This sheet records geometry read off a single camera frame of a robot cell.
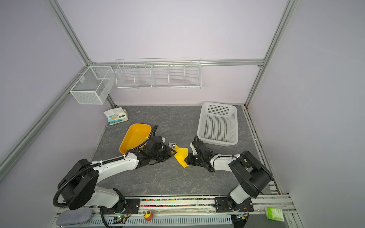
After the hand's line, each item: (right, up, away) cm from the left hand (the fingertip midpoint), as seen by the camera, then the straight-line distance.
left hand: (175, 155), depth 84 cm
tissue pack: (-47, +24, +23) cm, 58 cm away
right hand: (+5, -5, +5) cm, 9 cm away
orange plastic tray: (-29, +10, +16) cm, 35 cm away
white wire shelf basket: (-10, +55, +18) cm, 59 cm away
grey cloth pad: (-49, -27, -15) cm, 57 cm away
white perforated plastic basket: (+30, +18, +24) cm, 43 cm away
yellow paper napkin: (+3, -1, +7) cm, 8 cm away
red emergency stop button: (-11, -24, -17) cm, 32 cm away
